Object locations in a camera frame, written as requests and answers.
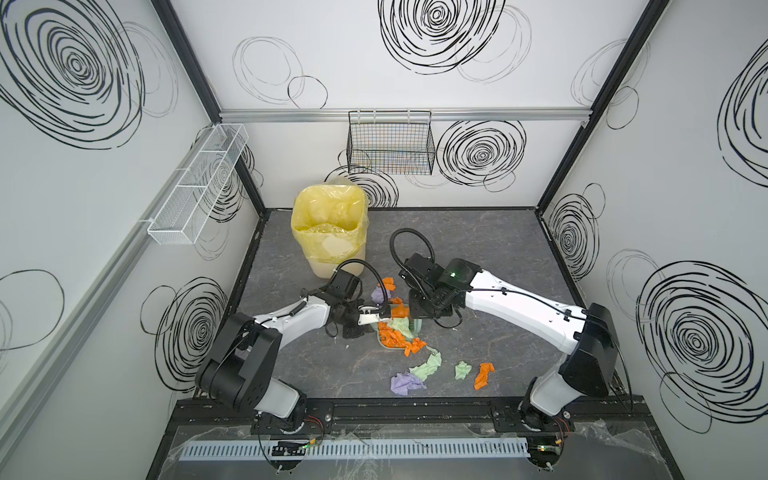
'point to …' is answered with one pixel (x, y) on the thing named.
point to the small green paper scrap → (424, 370)
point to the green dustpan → (415, 325)
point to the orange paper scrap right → (396, 339)
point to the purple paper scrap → (378, 296)
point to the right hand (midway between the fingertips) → (411, 314)
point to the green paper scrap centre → (402, 323)
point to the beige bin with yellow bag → (330, 226)
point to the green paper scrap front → (462, 369)
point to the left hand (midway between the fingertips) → (371, 319)
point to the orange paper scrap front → (482, 378)
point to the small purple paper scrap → (401, 383)
